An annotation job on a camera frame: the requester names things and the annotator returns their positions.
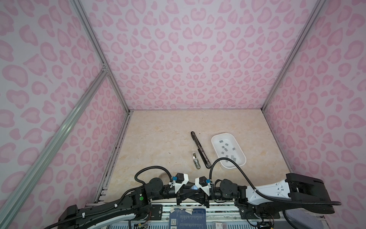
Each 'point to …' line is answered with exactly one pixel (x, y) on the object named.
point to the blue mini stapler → (194, 187)
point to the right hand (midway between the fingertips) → (189, 194)
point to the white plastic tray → (225, 146)
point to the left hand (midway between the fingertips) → (197, 187)
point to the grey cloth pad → (302, 218)
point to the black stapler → (202, 153)
